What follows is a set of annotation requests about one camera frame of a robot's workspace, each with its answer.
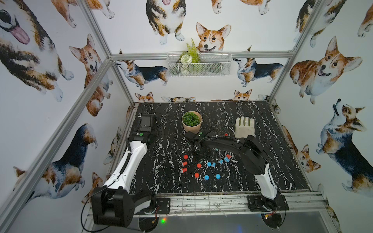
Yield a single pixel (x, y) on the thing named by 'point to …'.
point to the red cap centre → (199, 165)
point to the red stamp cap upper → (185, 157)
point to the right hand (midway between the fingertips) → (198, 160)
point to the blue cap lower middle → (207, 177)
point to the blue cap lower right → (218, 176)
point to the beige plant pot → (192, 121)
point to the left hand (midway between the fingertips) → (161, 126)
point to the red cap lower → (196, 174)
